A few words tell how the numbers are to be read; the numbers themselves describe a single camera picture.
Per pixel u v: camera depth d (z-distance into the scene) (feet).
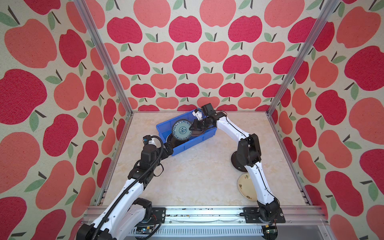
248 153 2.04
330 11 2.31
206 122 2.81
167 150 2.41
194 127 2.91
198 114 3.06
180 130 3.23
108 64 3.00
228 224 2.41
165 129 3.27
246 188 2.73
